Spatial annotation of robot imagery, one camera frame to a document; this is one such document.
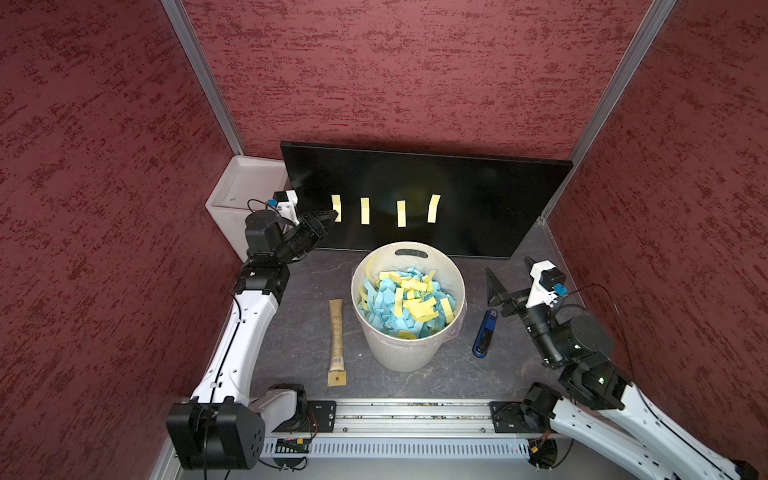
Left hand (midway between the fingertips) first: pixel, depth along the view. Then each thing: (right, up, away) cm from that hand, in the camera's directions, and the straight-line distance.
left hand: (337, 220), depth 71 cm
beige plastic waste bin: (+18, -38, +13) cm, 44 cm away
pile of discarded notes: (+17, -20, -1) cm, 26 cm away
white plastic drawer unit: (-37, +13, +28) cm, 48 cm away
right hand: (+37, -11, -7) cm, 40 cm away
